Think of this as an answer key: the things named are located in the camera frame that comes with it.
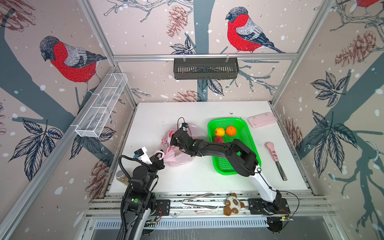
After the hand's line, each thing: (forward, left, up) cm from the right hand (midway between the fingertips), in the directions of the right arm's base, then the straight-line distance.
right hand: (169, 139), depth 93 cm
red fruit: (+1, -31, -1) cm, 31 cm away
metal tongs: (-29, -23, -8) cm, 38 cm away
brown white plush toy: (-34, -37, -6) cm, 51 cm away
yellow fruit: (+8, -33, -2) cm, 34 cm away
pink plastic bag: (-15, -7, +5) cm, 17 cm away
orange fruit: (+9, -40, -2) cm, 41 cm away
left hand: (-14, -1, +11) cm, 18 cm away
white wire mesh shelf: (-7, +31, +26) cm, 41 cm away
